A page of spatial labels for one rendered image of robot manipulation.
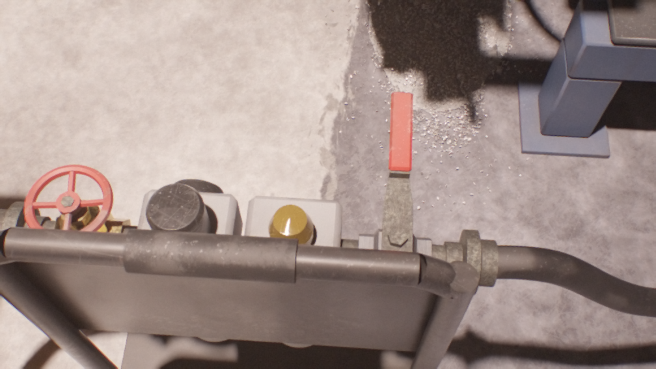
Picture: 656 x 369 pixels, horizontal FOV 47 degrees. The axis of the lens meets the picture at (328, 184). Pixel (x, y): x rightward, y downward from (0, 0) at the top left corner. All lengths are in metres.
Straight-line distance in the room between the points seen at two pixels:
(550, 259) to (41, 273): 0.43
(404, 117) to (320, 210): 0.11
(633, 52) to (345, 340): 0.59
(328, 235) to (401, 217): 0.06
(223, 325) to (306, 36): 0.72
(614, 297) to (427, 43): 0.71
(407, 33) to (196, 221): 0.82
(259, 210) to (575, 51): 0.60
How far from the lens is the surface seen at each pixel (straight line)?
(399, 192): 0.66
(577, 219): 1.23
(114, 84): 1.34
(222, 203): 0.67
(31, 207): 0.66
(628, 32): 1.10
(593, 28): 1.11
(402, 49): 1.34
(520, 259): 0.68
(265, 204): 0.67
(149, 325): 0.78
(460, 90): 1.30
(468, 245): 0.66
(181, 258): 0.54
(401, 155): 0.66
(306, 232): 0.62
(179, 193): 0.63
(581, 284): 0.71
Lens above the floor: 1.06
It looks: 62 degrees down
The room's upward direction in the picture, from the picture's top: straight up
